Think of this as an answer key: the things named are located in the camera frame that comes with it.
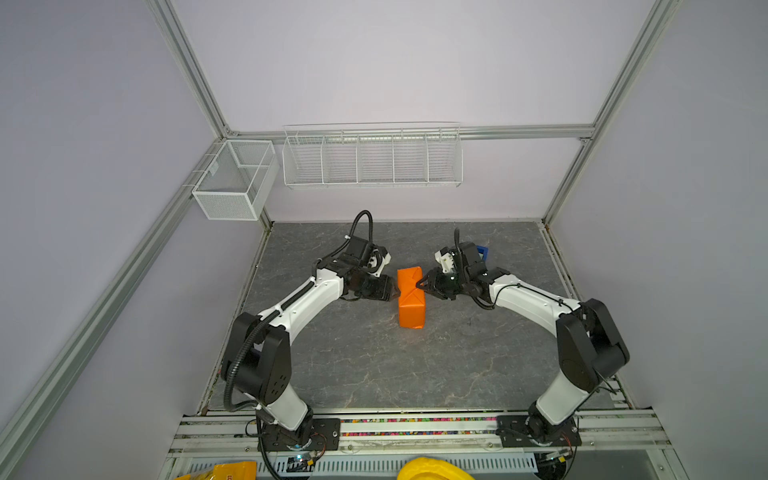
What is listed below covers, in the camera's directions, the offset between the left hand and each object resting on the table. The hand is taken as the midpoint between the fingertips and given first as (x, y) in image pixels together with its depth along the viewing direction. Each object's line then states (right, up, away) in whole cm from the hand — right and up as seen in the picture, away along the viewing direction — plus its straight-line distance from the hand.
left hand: (392, 295), depth 84 cm
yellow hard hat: (+8, -36, -19) cm, 41 cm away
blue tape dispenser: (+32, +13, +20) cm, 40 cm away
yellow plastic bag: (-35, -37, -17) cm, 54 cm away
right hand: (+8, +2, +3) cm, 9 cm away
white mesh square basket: (-54, +35, +18) cm, 67 cm away
